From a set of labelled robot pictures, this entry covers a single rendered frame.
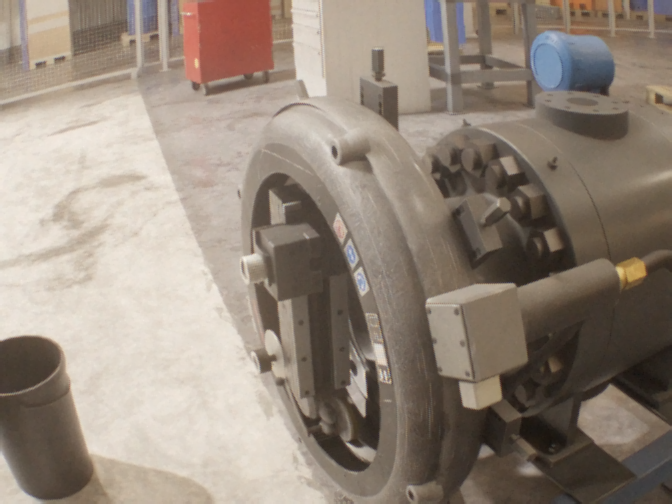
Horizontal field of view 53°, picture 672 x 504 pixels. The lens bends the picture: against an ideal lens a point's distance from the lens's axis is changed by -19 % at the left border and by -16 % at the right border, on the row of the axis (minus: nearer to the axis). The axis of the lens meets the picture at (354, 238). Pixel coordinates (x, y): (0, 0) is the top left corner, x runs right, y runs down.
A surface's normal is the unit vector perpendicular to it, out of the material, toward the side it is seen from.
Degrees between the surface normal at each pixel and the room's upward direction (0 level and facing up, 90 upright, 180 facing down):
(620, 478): 0
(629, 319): 91
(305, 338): 94
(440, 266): 55
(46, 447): 93
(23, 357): 87
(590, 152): 25
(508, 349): 67
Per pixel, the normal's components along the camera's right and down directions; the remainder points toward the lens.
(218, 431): -0.05, -0.92
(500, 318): 0.38, -0.06
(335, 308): 0.44, 0.38
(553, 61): -0.90, 0.22
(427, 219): 0.25, -0.43
